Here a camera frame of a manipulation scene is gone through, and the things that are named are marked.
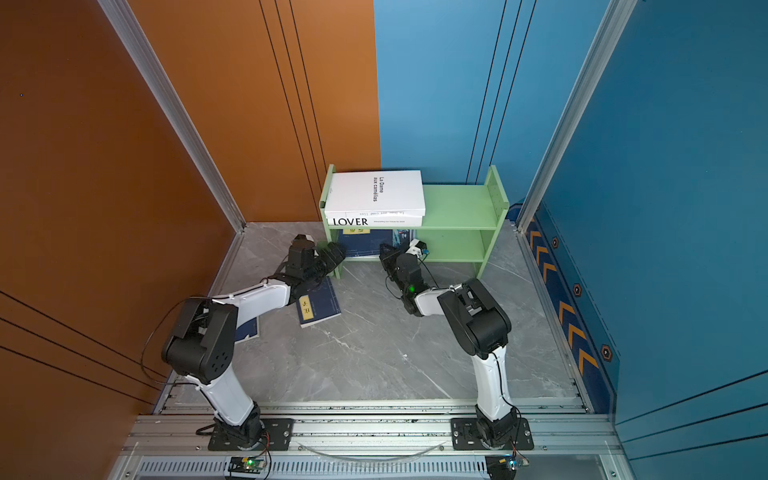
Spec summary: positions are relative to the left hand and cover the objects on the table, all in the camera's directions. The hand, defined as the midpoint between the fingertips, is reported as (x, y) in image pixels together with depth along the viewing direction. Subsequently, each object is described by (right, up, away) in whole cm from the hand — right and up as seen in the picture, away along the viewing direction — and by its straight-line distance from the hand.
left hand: (341, 251), depth 95 cm
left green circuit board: (-18, -51, -24) cm, 59 cm away
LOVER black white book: (+12, +9, -14) cm, 21 cm away
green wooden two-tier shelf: (+33, +13, -4) cm, 36 cm away
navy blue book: (-7, -18, +1) cm, 19 cm away
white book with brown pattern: (+12, +16, -14) cm, 24 cm away
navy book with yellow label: (+7, +3, +2) cm, 8 cm away
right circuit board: (+43, -51, -25) cm, 71 cm away
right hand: (+11, +2, 0) cm, 12 cm away
